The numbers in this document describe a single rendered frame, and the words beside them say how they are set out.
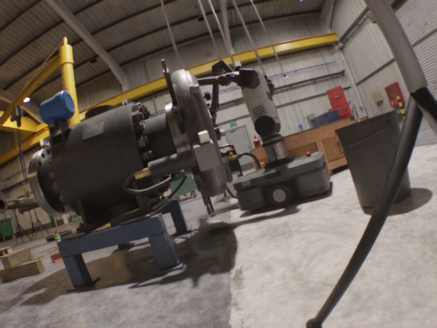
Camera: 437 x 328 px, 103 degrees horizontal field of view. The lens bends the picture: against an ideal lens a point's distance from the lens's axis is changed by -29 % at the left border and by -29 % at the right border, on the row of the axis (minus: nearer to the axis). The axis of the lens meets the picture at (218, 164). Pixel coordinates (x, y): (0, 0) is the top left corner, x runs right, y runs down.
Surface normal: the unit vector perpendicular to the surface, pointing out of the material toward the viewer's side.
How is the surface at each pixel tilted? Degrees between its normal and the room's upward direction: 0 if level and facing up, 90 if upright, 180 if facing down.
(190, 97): 75
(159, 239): 90
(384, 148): 93
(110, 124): 63
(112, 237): 90
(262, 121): 90
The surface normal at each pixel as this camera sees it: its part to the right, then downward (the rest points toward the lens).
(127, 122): -0.07, -0.43
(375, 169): -0.60, 0.22
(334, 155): 0.06, -0.05
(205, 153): 0.17, 0.32
